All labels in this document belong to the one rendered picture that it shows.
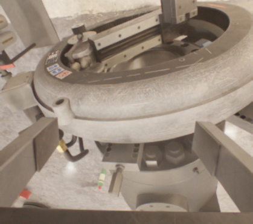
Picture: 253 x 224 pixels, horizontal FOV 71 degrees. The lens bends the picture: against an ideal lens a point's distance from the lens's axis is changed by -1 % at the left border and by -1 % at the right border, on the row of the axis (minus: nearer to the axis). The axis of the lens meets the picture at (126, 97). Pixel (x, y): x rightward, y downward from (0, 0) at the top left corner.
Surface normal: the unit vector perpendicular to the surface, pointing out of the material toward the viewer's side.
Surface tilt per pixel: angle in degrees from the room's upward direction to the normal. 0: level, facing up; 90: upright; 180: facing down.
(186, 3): 38
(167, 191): 7
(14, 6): 0
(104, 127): 8
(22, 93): 23
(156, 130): 8
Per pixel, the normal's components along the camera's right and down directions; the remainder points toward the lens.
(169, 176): 0.05, 0.58
